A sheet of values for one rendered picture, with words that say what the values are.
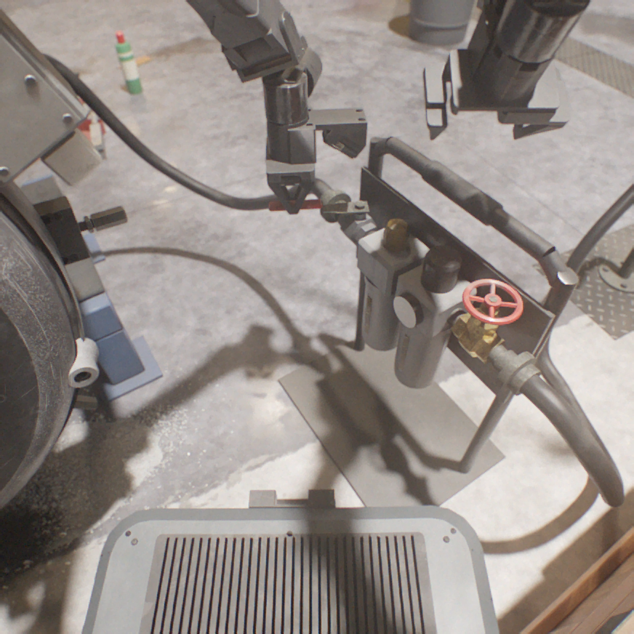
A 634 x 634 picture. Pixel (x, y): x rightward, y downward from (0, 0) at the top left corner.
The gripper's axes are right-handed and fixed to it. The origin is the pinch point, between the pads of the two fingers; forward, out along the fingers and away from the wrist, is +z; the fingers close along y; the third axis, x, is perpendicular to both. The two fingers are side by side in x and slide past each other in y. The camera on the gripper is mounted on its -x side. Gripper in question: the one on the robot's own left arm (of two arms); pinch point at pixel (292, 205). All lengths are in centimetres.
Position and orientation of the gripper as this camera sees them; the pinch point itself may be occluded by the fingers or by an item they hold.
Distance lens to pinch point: 75.4
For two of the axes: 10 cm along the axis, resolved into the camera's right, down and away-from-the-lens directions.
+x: -10.0, 0.6, -0.3
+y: -0.7, -7.6, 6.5
